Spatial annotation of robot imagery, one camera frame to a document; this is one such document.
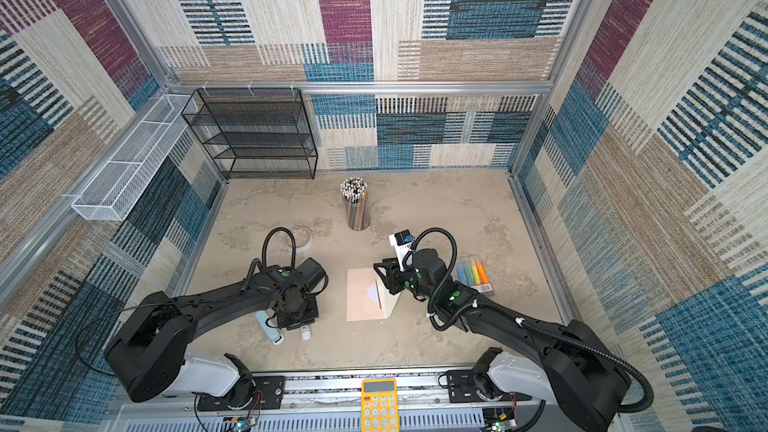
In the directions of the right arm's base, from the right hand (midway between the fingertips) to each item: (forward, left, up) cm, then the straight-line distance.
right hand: (380, 268), depth 80 cm
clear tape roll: (+17, +25, -11) cm, 33 cm away
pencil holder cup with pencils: (+21, +7, +2) cm, 22 cm away
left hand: (-9, +19, -12) cm, 24 cm away
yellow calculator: (-29, +1, -12) cm, 31 cm away
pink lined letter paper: (-1, +2, -13) cm, 13 cm away
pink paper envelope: (-5, +7, -13) cm, 15 cm away
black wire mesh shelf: (+53, +45, +5) cm, 69 cm away
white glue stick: (-12, +21, -11) cm, 26 cm away
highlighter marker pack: (+3, -27, -12) cm, 30 cm away
